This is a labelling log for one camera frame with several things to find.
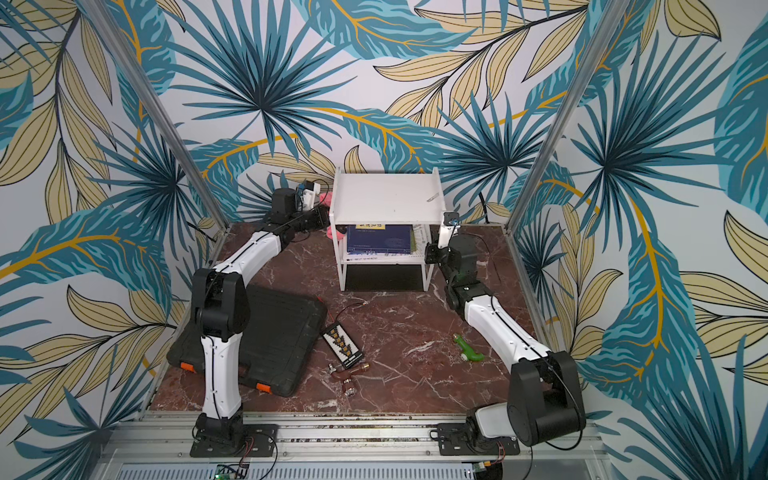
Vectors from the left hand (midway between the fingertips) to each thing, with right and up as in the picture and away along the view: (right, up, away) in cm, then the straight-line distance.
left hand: (343, 212), depth 93 cm
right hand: (+27, -6, -10) cm, 30 cm away
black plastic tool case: (-15, -40, -11) cm, 44 cm away
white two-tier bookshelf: (+13, -4, -18) cm, 22 cm away
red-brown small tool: (+2, -46, -11) cm, 48 cm away
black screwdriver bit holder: (+1, -40, -5) cm, 40 cm away
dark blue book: (+11, -8, -1) cm, 14 cm away
